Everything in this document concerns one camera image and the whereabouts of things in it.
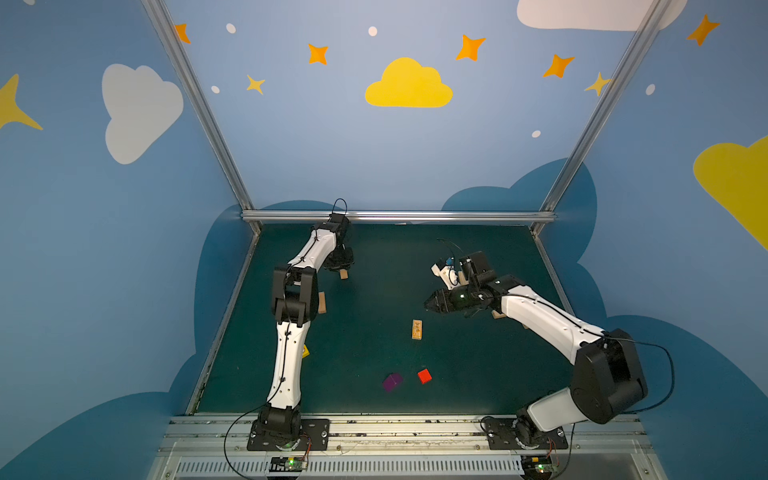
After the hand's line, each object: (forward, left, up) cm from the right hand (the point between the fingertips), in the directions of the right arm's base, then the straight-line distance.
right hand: (431, 301), depth 85 cm
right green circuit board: (-36, -26, -14) cm, 47 cm away
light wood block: (+4, +35, -12) cm, 37 cm away
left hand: (+20, +28, -11) cm, 36 cm away
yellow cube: (-12, +36, -12) cm, 40 cm away
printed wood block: (-3, +3, -13) cm, 14 cm away
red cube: (-17, +1, -13) cm, 22 cm away
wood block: (+16, +29, -11) cm, 35 cm away
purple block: (-19, +11, -12) cm, 25 cm away
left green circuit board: (-40, +35, -12) cm, 54 cm away
